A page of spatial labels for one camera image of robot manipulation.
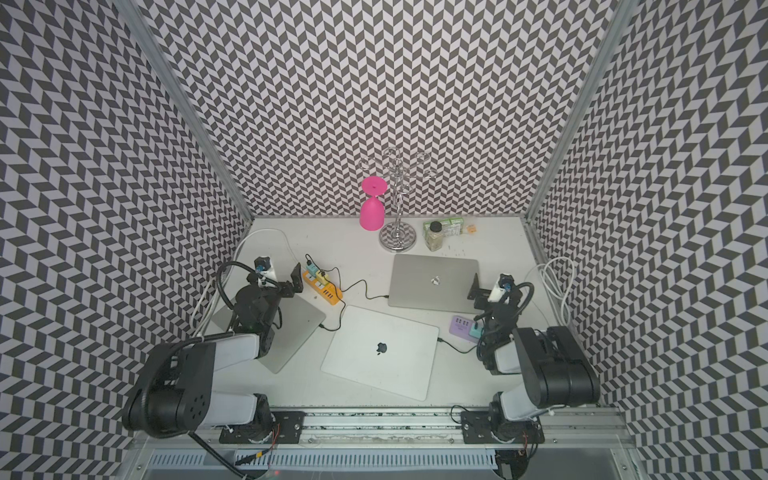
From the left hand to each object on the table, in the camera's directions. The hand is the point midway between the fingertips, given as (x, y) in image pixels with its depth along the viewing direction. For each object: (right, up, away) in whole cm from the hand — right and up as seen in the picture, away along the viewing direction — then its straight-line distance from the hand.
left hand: (284, 265), depth 88 cm
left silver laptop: (+3, -18, +5) cm, 19 cm away
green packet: (+53, +12, +20) cm, 58 cm away
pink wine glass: (+26, +15, +2) cm, 31 cm away
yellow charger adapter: (+10, -5, +6) cm, 12 cm away
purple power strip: (+53, -19, 0) cm, 56 cm away
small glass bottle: (+47, +9, +15) cm, 50 cm away
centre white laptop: (+31, -25, -4) cm, 40 cm away
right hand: (+62, -4, 0) cm, 62 cm away
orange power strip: (+12, -9, +5) cm, 16 cm away
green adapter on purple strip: (+56, -19, -4) cm, 60 cm away
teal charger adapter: (+7, -2, +5) cm, 9 cm away
